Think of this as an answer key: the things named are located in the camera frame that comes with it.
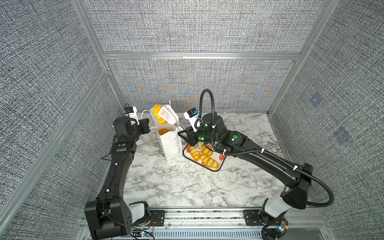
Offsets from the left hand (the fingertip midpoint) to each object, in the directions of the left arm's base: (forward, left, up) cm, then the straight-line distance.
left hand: (148, 118), depth 79 cm
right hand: (-13, -17, +5) cm, 22 cm away
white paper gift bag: (-10, -11, -2) cm, 15 cm away
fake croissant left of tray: (-8, -25, -24) cm, 35 cm away
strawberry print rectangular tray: (-10, -41, -28) cm, 50 cm away
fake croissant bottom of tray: (-14, -33, -25) cm, 43 cm away
